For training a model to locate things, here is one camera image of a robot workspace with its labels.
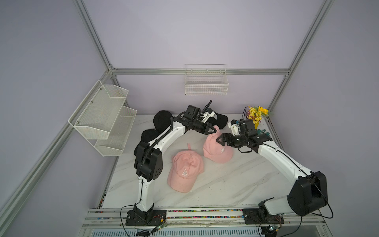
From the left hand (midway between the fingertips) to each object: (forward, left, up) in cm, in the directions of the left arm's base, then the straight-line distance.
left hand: (214, 132), depth 83 cm
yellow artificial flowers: (+11, -25, +4) cm, 28 cm away
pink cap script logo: (-8, -1, -8) cm, 11 cm away
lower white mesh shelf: (-9, +55, 0) cm, 56 cm away
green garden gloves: (+16, -40, -19) cm, 47 cm away
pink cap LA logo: (-15, +16, -12) cm, 25 cm away
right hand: (-4, -5, -4) cm, 8 cm away
